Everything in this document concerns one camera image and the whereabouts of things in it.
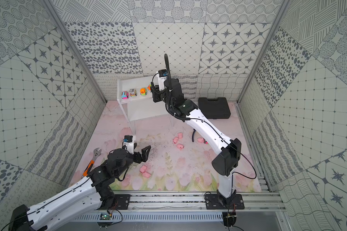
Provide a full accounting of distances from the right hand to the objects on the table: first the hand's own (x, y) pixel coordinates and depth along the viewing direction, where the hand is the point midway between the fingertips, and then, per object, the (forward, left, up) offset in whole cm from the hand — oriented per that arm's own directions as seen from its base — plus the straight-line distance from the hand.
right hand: (154, 88), depth 73 cm
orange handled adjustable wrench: (-18, +42, -39) cm, 59 cm away
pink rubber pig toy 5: (-29, +9, -38) cm, 48 cm away
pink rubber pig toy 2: (-4, -13, -39) cm, 41 cm away
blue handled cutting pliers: (-6, -22, -38) cm, 45 cm away
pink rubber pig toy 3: (-9, -10, -37) cm, 40 cm away
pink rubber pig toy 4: (-13, -13, -38) cm, 42 cm away
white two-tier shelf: (-1, +11, -6) cm, 13 cm away
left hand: (-22, +5, -21) cm, 31 cm away
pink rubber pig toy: (-8, -27, -38) cm, 47 cm away
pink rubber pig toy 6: (-32, +6, -38) cm, 50 cm away
